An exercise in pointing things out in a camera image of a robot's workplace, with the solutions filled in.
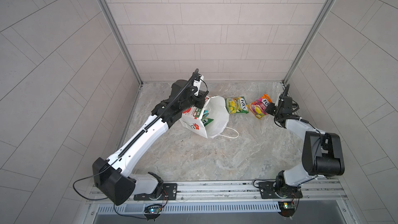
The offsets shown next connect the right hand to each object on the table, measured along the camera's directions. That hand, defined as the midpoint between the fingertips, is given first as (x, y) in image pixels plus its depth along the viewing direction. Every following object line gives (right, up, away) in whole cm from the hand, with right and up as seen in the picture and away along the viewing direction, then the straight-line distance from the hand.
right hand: (268, 104), depth 94 cm
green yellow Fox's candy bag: (-18, -1, +5) cm, 19 cm away
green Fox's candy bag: (-39, -9, -6) cm, 40 cm away
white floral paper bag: (-45, -6, -18) cm, 49 cm away
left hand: (-37, +8, -24) cm, 44 cm away
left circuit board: (-61, -43, -30) cm, 80 cm away
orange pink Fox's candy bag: (-6, -2, -1) cm, 7 cm away
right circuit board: (-2, -45, -26) cm, 52 cm away
